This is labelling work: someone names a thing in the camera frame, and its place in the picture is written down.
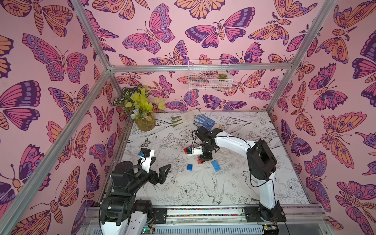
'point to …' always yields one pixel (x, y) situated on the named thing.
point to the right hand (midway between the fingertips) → (202, 155)
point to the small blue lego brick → (189, 167)
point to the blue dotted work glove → (202, 121)
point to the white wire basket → (211, 75)
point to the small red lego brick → (199, 161)
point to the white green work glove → (184, 119)
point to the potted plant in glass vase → (137, 101)
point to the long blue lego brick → (216, 165)
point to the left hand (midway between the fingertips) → (163, 160)
